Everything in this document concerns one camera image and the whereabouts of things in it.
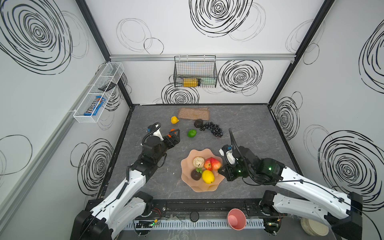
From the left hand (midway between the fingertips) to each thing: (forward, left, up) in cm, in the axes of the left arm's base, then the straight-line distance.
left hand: (176, 133), depth 78 cm
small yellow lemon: (+23, +6, -18) cm, 29 cm away
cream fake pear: (-10, -12, -13) cm, 20 cm away
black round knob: (-35, -11, -11) cm, 38 cm away
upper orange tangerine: (0, +2, +3) cm, 3 cm away
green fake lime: (+12, -7, -18) cm, 23 cm away
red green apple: (-15, -20, -4) cm, 26 cm away
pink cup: (-35, -31, -21) cm, 51 cm away
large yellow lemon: (-17, -17, -15) cm, 29 cm away
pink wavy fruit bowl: (-10, -6, -19) cm, 23 cm away
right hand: (-18, -21, -6) cm, 28 cm away
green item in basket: (+29, -16, +11) cm, 35 cm away
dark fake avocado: (+21, -11, -19) cm, 30 cm away
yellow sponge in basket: (+29, -6, +11) cm, 31 cm away
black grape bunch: (+17, -23, -19) cm, 34 cm away
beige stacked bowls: (-37, -62, -14) cm, 74 cm away
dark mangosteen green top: (-16, -11, -16) cm, 25 cm away
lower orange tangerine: (-6, +2, +6) cm, 9 cm away
